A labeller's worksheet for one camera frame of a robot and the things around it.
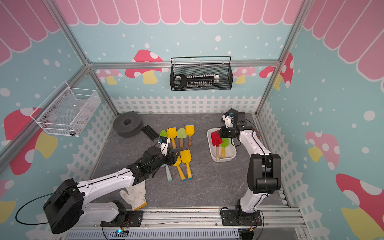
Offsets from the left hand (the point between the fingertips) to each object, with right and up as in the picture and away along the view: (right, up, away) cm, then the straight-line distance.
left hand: (176, 152), depth 83 cm
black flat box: (+33, +18, -10) cm, 40 cm away
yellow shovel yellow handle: (-6, +10, +26) cm, 28 cm away
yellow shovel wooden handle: (+7, +12, +27) cm, 30 cm away
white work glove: (-22, -23, -2) cm, 32 cm away
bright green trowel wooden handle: (-12, +10, +23) cm, 28 cm away
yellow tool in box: (+5, -6, +13) cm, 15 cm away
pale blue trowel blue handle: (-4, -15, +2) cm, 15 cm away
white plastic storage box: (+34, -2, +16) cm, 38 cm away
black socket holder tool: (+3, +42, +6) cm, 43 cm away
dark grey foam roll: (-38, +16, +23) cm, 47 cm away
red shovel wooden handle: (+24, +6, +8) cm, 26 cm away
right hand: (+26, +11, +9) cm, 29 cm away
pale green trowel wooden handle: (0, +10, +26) cm, 28 cm away
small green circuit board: (-26, -38, -10) cm, 47 cm away
